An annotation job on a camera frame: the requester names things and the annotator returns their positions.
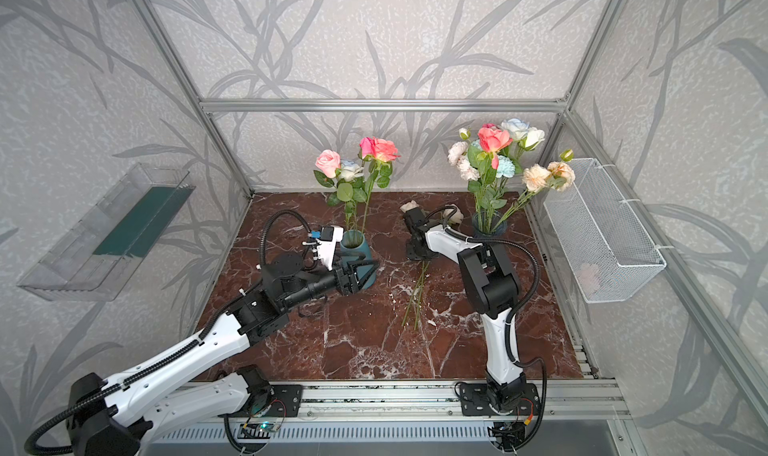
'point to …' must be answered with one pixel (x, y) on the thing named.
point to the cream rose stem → (419, 285)
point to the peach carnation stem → (457, 157)
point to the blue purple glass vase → (489, 224)
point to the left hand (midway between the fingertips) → (376, 255)
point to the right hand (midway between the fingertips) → (418, 245)
